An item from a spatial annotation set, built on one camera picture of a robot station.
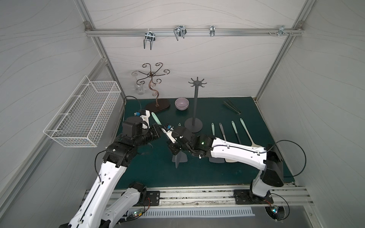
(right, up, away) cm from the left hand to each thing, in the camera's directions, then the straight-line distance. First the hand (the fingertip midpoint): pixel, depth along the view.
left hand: (164, 127), depth 67 cm
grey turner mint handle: (-3, +4, 0) cm, 5 cm away
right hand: (+1, -7, +6) cm, 9 cm away
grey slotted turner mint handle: (+47, -6, +34) cm, 58 cm away
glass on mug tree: (-22, +24, +32) cm, 46 cm away
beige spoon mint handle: (+57, -15, +29) cm, 66 cm away
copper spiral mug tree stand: (-13, +12, +48) cm, 51 cm away
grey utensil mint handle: (+5, -2, +37) cm, 38 cm away
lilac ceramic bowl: (+7, +14, +48) cm, 50 cm away
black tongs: (+47, +14, +50) cm, 70 cm away
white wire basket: (-40, +4, +2) cm, 40 cm away
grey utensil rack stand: (+17, -3, +37) cm, 41 cm away
